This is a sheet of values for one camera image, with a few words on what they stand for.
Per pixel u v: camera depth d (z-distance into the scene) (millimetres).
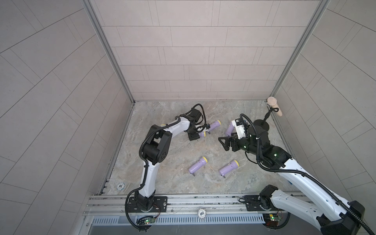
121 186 767
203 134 936
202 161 825
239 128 631
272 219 680
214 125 989
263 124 993
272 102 805
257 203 708
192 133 855
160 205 708
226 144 630
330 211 388
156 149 532
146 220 653
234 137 620
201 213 642
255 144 517
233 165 810
